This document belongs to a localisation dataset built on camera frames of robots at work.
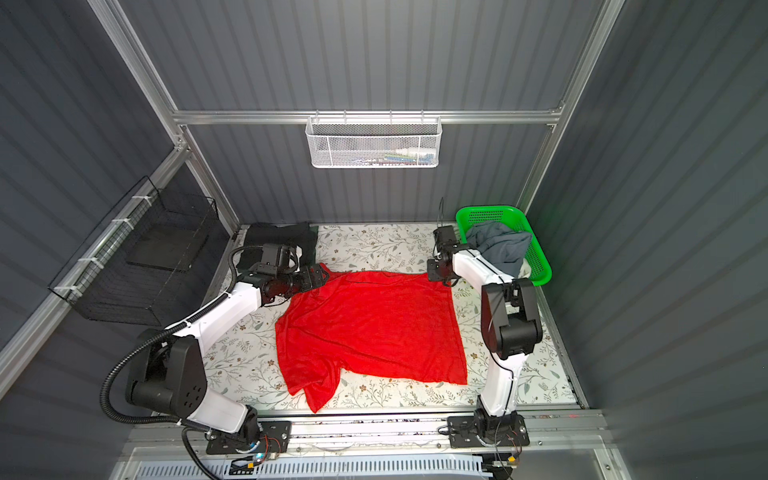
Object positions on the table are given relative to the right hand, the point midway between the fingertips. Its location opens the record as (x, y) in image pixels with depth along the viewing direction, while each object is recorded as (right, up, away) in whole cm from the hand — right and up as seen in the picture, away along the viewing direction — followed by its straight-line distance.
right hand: (441, 274), depth 98 cm
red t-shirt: (-14, -16, -4) cm, 21 cm away
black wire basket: (-81, +4, -25) cm, 85 cm away
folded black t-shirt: (-50, +14, +13) cm, 53 cm away
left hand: (-39, -1, -9) cm, 40 cm away
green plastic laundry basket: (+14, +22, +17) cm, 31 cm away
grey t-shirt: (+19, +9, -4) cm, 21 cm away
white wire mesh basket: (-24, +54, +25) cm, 65 cm away
